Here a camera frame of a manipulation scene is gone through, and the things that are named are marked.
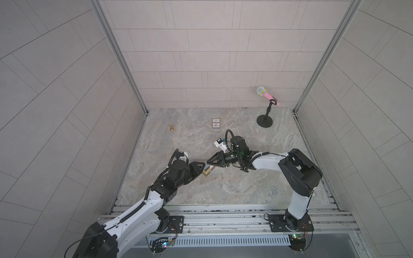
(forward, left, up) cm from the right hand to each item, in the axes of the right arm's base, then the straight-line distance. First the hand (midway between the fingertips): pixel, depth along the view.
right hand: (210, 164), depth 81 cm
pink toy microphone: (+35, -31, +17) cm, 50 cm away
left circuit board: (-31, +23, -7) cm, 39 cm away
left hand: (-1, +2, +1) cm, 2 cm away
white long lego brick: (-2, +2, +2) cm, 3 cm away
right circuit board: (-33, -35, -11) cm, 49 cm away
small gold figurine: (+31, +25, -6) cm, 40 cm away
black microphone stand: (+34, -38, -8) cm, 52 cm away
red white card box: (+34, -5, -7) cm, 35 cm away
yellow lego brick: (-2, +3, -5) cm, 6 cm away
